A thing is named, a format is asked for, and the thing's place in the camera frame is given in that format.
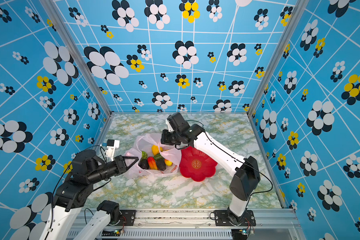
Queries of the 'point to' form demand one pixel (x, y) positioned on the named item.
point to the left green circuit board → (111, 232)
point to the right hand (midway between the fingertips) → (162, 138)
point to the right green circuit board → (239, 232)
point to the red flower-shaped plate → (196, 165)
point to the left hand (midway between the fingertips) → (140, 157)
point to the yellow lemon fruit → (155, 149)
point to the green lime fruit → (158, 156)
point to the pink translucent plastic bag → (144, 142)
